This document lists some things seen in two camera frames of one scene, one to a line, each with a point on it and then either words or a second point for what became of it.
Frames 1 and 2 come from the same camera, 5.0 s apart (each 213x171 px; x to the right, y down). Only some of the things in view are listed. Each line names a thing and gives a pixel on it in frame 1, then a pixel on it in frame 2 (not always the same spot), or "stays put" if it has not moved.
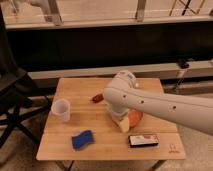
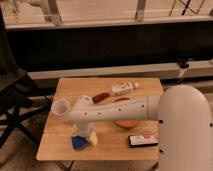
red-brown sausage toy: [97, 98] stays put
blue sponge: [80, 141] stays put
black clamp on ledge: [182, 63] stays put
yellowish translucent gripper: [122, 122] -> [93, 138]
